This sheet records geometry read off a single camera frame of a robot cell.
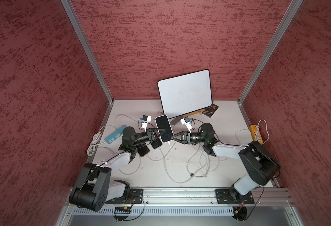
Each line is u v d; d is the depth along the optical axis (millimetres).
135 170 830
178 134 726
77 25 775
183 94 1004
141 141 697
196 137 722
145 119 739
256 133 953
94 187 417
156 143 920
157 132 742
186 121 740
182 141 715
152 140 706
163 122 757
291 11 722
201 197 757
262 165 459
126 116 1086
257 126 1002
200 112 1091
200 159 875
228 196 726
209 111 1108
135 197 738
